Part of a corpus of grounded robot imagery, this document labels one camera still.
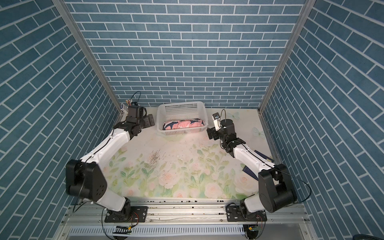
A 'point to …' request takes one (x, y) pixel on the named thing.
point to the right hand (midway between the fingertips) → (215, 125)
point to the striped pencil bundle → (128, 102)
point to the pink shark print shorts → (182, 124)
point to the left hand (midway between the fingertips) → (149, 118)
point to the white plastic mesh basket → (167, 111)
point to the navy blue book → (249, 172)
